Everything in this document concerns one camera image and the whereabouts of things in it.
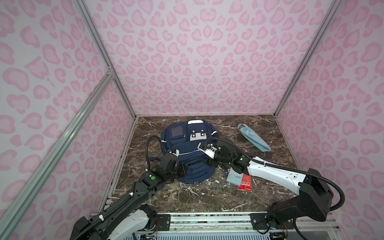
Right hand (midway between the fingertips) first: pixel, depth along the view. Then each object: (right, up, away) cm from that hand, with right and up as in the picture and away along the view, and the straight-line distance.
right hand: (204, 151), depth 80 cm
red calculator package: (+24, -19, +4) cm, 31 cm away
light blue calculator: (+18, -16, +6) cm, 24 cm away
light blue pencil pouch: (+35, +6, +21) cm, 41 cm away
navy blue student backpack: (-13, +6, +18) cm, 23 cm away
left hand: (-8, -7, -2) cm, 11 cm away
